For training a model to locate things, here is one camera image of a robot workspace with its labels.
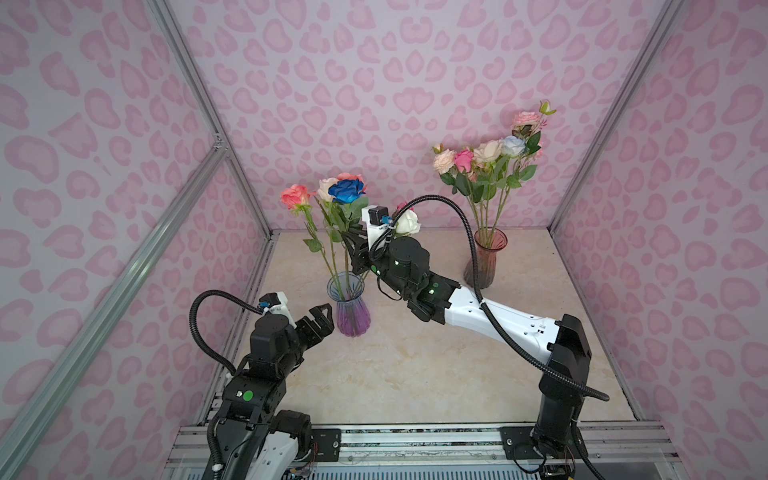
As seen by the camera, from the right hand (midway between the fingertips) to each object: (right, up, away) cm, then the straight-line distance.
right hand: (346, 228), depth 66 cm
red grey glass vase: (+40, -2, +27) cm, 48 cm away
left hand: (-7, -19, +5) cm, 21 cm away
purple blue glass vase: (-3, -15, +16) cm, 22 cm away
